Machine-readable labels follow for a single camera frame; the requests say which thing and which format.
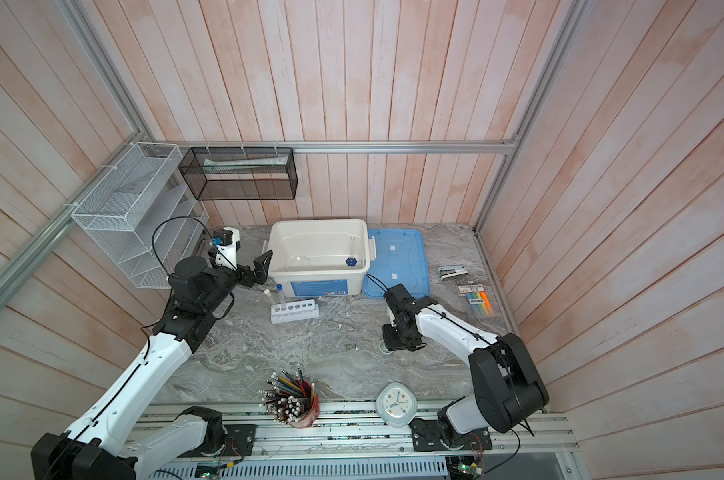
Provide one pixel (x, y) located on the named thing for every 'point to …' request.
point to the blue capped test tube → (281, 297)
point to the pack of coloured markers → (478, 298)
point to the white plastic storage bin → (322, 258)
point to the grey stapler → (451, 271)
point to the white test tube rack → (294, 311)
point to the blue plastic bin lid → (400, 260)
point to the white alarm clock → (396, 404)
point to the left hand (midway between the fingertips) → (256, 252)
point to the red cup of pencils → (290, 400)
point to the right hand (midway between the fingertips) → (393, 343)
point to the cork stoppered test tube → (268, 292)
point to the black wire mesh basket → (240, 173)
